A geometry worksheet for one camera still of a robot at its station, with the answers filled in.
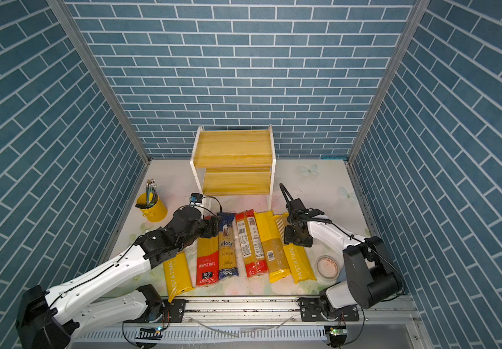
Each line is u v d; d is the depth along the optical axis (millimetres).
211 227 690
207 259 826
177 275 793
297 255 844
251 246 865
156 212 912
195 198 675
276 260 831
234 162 752
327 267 845
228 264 821
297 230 664
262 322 723
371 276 433
